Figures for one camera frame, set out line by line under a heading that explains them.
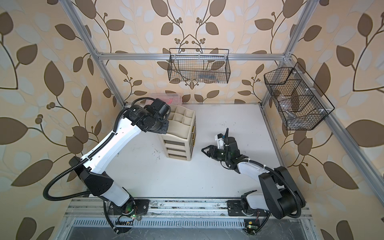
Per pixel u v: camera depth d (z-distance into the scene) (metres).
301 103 0.74
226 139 0.68
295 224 0.71
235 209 0.73
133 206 0.68
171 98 1.23
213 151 0.77
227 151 0.69
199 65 0.96
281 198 0.42
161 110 0.56
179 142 0.74
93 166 0.41
